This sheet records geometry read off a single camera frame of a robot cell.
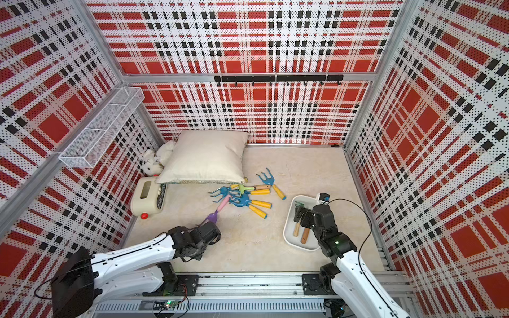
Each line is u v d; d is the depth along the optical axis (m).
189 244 0.59
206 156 1.05
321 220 0.60
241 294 0.73
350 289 0.57
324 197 0.70
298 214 0.73
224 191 1.00
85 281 0.40
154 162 1.04
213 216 0.91
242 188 0.99
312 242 0.84
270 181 1.05
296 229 0.86
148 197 0.88
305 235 0.85
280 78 0.89
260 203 0.96
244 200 0.96
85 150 0.69
